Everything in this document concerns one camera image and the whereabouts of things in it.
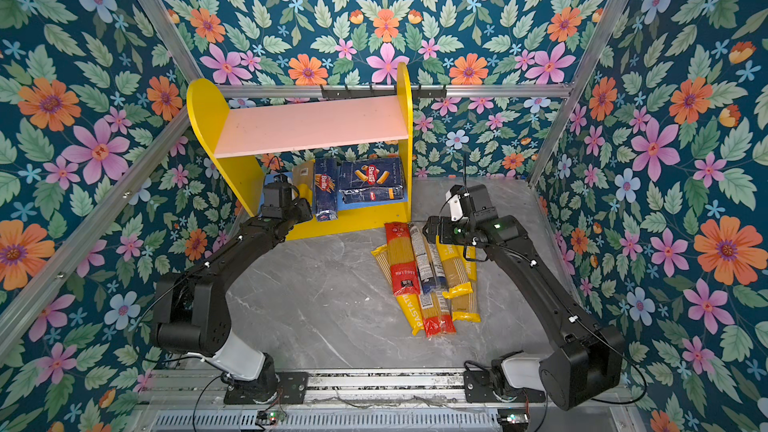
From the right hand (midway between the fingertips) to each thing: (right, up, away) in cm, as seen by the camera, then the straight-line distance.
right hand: (439, 227), depth 78 cm
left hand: (-39, +9, +11) cm, 42 cm away
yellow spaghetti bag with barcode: (-42, +15, +17) cm, 48 cm away
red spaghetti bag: (-9, -14, +10) cm, 20 cm away
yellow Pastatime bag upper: (+7, -15, +10) cm, 20 cm away
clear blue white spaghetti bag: (-3, -16, +8) cm, 18 cm away
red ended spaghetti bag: (0, -24, +5) cm, 24 cm away
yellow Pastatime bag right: (+8, -24, +6) cm, 26 cm away
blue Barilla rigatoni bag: (-20, +14, +14) cm, 28 cm away
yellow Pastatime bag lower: (-8, -23, +8) cm, 25 cm away
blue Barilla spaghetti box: (-35, +13, +17) cm, 41 cm away
